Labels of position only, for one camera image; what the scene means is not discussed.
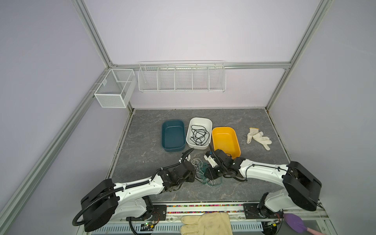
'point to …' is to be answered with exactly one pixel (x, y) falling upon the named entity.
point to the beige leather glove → (211, 223)
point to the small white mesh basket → (116, 88)
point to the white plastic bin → (207, 123)
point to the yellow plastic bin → (225, 138)
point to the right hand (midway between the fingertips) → (207, 175)
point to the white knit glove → (257, 136)
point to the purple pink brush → (296, 223)
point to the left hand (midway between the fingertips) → (193, 173)
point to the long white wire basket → (181, 76)
